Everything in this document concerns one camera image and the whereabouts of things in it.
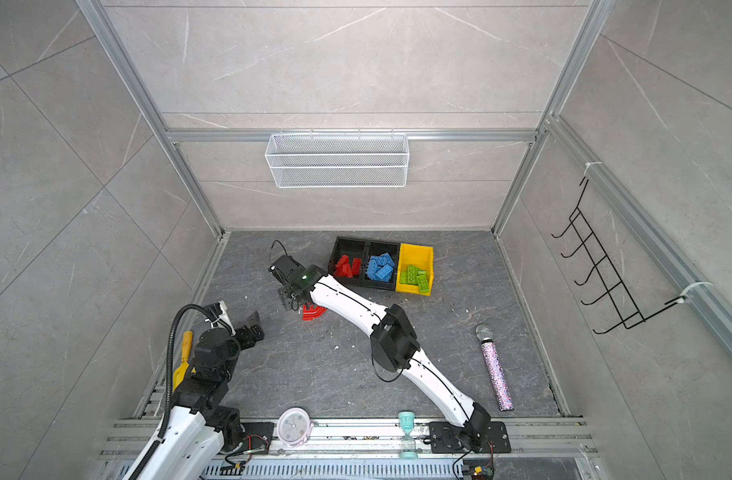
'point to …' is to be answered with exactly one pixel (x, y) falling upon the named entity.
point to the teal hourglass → (408, 448)
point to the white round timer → (294, 426)
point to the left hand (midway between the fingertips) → (240, 313)
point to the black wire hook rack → (629, 314)
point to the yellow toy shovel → (187, 350)
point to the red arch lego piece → (312, 313)
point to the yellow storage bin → (415, 270)
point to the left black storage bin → (354, 248)
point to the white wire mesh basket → (324, 160)
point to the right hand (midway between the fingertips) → (296, 294)
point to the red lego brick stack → (356, 266)
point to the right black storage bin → (378, 249)
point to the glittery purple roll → (504, 398)
